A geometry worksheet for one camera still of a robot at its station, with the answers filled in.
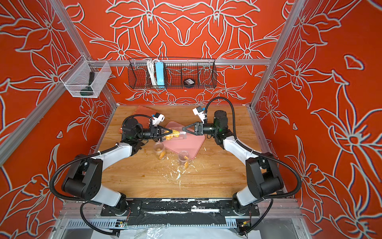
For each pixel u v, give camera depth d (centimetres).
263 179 44
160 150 86
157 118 74
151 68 88
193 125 68
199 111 71
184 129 69
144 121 74
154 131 68
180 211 73
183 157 86
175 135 73
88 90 79
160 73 90
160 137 70
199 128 67
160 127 69
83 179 44
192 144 94
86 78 91
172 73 100
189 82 95
